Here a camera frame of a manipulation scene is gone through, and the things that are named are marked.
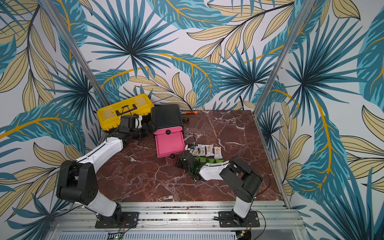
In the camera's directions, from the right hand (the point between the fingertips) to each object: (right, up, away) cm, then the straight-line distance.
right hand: (176, 158), depth 91 cm
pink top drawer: (-5, +17, -2) cm, 18 cm away
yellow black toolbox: (-42, +26, +3) cm, 49 cm away
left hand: (-13, +17, -2) cm, 21 cm away
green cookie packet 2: (+26, -2, +2) cm, 27 cm away
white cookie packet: (+16, +4, +5) cm, 17 cm away
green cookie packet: (+22, -2, +2) cm, 22 cm away
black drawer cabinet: (-8, +26, +5) cm, 28 cm away
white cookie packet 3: (+26, +2, +6) cm, 27 cm away
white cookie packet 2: (+21, +3, +7) cm, 22 cm away
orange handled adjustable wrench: (+5, +31, +29) cm, 43 cm away
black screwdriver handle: (+5, +25, +22) cm, 34 cm away
